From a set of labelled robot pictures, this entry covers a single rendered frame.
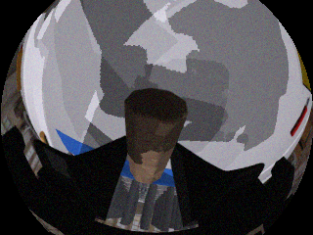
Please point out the blue tape strip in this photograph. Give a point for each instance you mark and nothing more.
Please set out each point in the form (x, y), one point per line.
(77, 147)

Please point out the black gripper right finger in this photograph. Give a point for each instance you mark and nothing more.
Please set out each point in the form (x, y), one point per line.
(200, 185)

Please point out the yellow box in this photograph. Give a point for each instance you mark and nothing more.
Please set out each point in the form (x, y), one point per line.
(305, 80)

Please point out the brown wooden hammer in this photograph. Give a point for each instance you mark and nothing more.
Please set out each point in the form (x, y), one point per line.
(43, 136)

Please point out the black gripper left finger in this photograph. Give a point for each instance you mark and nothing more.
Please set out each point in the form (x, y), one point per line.
(93, 174)

